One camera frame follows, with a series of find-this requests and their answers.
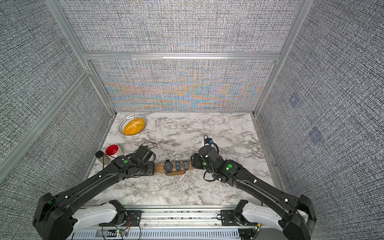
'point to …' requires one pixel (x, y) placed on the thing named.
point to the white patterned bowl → (121, 123)
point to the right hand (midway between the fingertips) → (194, 155)
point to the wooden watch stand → (159, 168)
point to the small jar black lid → (102, 158)
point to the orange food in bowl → (133, 126)
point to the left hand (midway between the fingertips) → (153, 168)
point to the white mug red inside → (113, 150)
